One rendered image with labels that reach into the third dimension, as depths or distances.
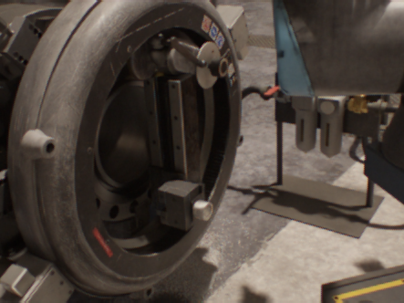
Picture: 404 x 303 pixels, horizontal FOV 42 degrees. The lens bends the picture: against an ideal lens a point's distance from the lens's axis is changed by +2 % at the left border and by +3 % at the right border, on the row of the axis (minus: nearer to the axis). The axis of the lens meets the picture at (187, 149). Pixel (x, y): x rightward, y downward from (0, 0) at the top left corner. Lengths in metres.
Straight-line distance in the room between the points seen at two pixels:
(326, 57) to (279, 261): 1.14
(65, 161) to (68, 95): 0.12
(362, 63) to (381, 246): 1.22
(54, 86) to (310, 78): 0.46
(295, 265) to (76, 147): 1.02
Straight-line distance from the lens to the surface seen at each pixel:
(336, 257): 1.85
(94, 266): 1.11
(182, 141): 1.23
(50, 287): 1.09
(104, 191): 1.26
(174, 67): 1.19
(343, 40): 0.76
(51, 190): 0.99
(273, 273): 1.76
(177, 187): 1.23
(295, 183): 2.22
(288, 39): 0.76
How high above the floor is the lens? 1.13
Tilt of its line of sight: 26 degrees down
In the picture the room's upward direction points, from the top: 5 degrees counter-clockwise
